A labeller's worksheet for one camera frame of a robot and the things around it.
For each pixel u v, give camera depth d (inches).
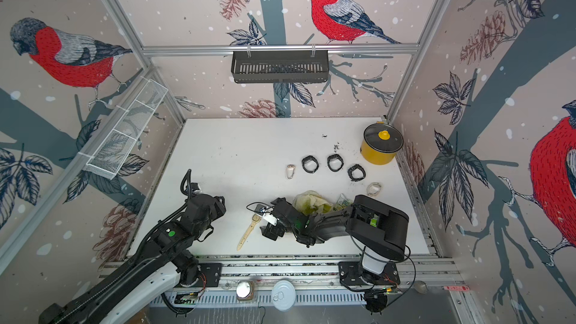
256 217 33.7
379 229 17.8
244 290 24.6
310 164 40.4
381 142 37.6
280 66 41.9
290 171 39.6
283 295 25.8
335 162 40.0
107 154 31.3
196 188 28.2
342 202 35.2
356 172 38.6
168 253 20.9
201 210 23.7
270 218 29.1
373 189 37.4
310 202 33.5
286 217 25.1
